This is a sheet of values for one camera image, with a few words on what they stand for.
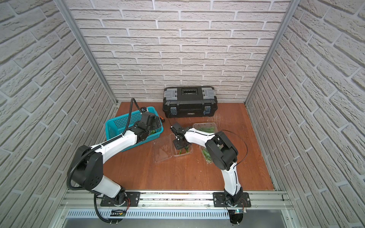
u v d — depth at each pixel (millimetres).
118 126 1003
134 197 741
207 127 976
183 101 978
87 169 436
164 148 971
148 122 684
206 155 866
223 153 514
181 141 696
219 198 741
